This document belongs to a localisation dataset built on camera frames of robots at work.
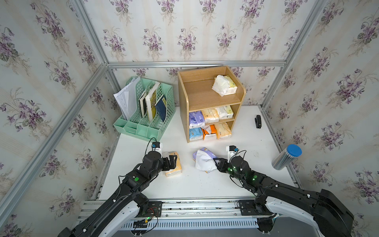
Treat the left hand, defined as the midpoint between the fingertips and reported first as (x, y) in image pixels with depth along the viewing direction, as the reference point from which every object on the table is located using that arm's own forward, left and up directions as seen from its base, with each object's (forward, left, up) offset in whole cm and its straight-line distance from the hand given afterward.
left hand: (172, 158), depth 78 cm
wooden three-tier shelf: (+27, -22, +19) cm, 39 cm away
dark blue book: (+37, +10, +3) cm, 39 cm away
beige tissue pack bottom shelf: (+23, -31, -6) cm, 39 cm away
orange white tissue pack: (+18, -22, -2) cm, 29 cm away
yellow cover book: (+33, +15, +10) cm, 38 cm away
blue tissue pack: (+21, -13, -7) cm, 25 cm away
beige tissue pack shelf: (+23, -22, +9) cm, 33 cm away
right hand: (0, -24, -3) cm, 24 cm away
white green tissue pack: (+25, -31, +10) cm, 40 cm away
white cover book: (+37, +22, +3) cm, 43 cm away
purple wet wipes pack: (+20, -13, +9) cm, 25 cm away
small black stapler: (+33, -60, -9) cm, 70 cm away
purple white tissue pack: (0, -17, -2) cm, 17 cm away
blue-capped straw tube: (-1, -60, +2) cm, 60 cm away
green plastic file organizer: (+26, +24, -6) cm, 36 cm away
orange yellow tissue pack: (-1, -3, -8) cm, 9 cm away
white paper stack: (+35, +30, +11) cm, 47 cm away
